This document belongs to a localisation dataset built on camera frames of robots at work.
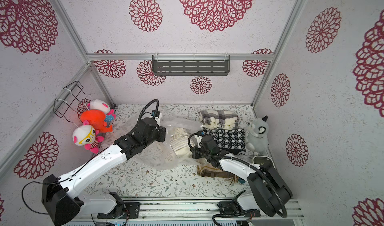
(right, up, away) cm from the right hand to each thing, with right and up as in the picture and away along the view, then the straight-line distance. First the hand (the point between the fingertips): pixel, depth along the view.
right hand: (190, 147), depth 87 cm
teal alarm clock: (+28, -16, -7) cm, 33 cm away
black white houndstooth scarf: (+26, +3, +6) cm, 27 cm away
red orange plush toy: (-55, +17, -1) cm, 57 cm away
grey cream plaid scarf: (+20, +17, +17) cm, 31 cm away
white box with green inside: (+43, -8, -1) cm, 44 cm away
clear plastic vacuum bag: (-18, -6, +5) cm, 20 cm away
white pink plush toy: (-56, +25, +8) cm, 61 cm away
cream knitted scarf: (-6, +3, +1) cm, 7 cm away
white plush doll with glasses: (-56, +8, -7) cm, 57 cm away
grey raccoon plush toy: (+38, +7, -1) cm, 39 cm away
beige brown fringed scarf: (+8, -10, -7) cm, 14 cm away
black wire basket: (-63, +23, -14) cm, 68 cm away
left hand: (-14, +12, -8) cm, 20 cm away
